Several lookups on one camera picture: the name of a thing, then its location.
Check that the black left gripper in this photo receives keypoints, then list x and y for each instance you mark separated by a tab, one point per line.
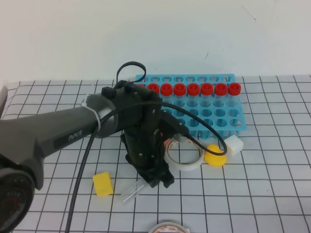
145	127

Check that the clear test tube red cap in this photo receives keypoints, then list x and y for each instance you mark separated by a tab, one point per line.
132	191

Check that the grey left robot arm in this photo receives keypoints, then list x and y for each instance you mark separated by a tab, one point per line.
26	142

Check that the blue test tube rack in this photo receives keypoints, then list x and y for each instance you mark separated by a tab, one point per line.
227	121

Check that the white tape roll front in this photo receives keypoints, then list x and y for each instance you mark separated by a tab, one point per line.
168	227

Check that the yellow foam cube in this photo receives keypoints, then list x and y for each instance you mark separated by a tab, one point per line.
103	184

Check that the white foam cube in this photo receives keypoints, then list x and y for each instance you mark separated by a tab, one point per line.
234	145

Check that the white black-grid table mat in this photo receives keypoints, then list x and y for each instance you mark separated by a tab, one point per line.
266	188

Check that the white side panel board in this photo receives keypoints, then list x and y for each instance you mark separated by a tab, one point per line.
3	98

